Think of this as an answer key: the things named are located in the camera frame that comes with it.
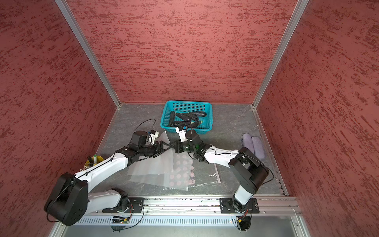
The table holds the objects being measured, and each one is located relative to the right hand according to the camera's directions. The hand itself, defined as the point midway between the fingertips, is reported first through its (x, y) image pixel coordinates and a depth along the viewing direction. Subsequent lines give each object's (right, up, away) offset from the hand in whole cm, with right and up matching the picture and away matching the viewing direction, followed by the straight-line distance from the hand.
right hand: (170, 147), depth 83 cm
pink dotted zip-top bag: (+8, -16, +2) cm, 18 cm away
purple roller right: (+57, -2, +12) cm, 58 cm away
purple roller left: (+50, +1, +13) cm, 52 cm away
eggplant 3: (+14, +17, +25) cm, 33 cm away
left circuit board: (-25, -35, -10) cm, 44 cm away
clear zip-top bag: (-8, -15, +4) cm, 18 cm away
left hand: (-1, -2, 0) cm, 2 cm away
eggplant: (-3, +17, +26) cm, 31 cm away
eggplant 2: (+5, +13, +21) cm, 25 cm away
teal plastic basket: (+8, +27, +38) cm, 47 cm away
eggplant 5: (+15, +12, +23) cm, 30 cm away
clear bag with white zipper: (+19, -15, +2) cm, 25 cm away
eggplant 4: (+19, +20, +27) cm, 39 cm away
